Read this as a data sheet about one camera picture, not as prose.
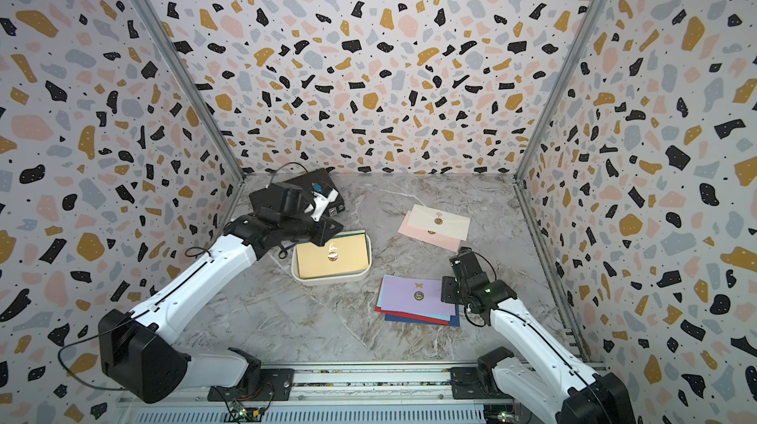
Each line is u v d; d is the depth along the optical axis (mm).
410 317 877
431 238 1038
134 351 386
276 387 733
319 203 697
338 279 894
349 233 939
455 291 756
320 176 1162
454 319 856
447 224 1069
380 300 880
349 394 731
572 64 884
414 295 897
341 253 940
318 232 679
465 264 638
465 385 735
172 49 842
